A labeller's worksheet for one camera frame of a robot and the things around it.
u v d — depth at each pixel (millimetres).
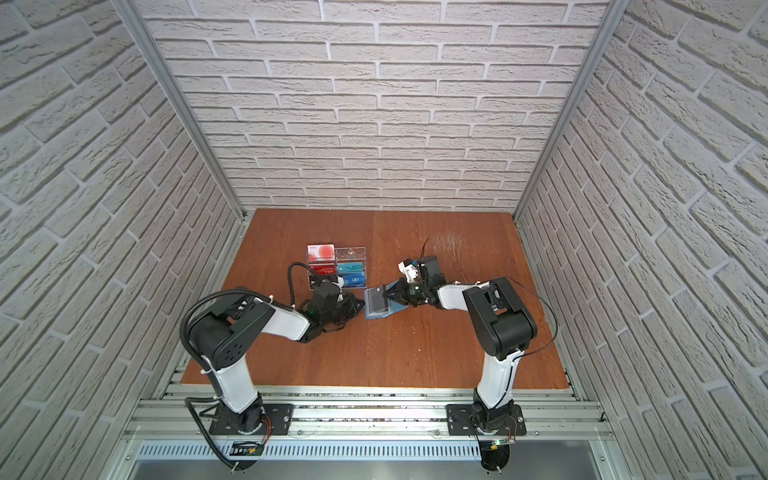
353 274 967
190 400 676
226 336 485
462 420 735
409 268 903
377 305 920
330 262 973
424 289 781
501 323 509
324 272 974
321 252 971
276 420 737
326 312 761
